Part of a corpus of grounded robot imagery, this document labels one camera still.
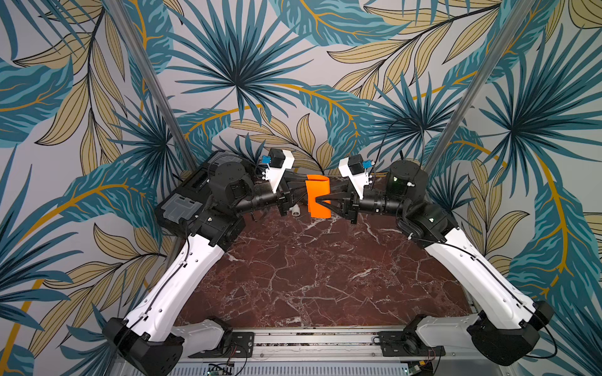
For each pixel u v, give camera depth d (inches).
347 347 29.4
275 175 19.0
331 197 20.8
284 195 19.3
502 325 15.5
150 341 14.3
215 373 27.8
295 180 20.7
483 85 33.1
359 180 19.1
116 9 26.2
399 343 28.8
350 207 19.6
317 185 20.7
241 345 28.8
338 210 21.0
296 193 19.8
